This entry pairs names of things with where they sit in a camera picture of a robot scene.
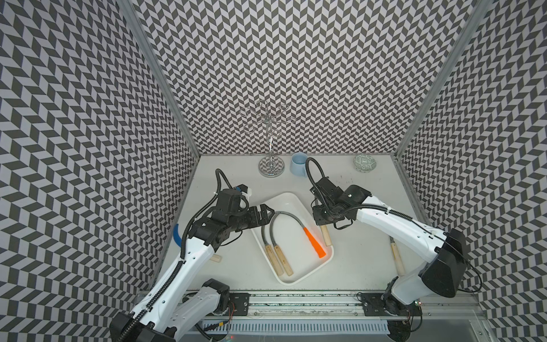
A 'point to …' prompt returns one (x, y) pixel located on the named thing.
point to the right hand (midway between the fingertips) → (321, 220)
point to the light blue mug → (298, 164)
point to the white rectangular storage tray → (291, 244)
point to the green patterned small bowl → (364, 163)
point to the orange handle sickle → (320, 251)
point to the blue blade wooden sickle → (214, 256)
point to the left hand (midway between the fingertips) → (264, 217)
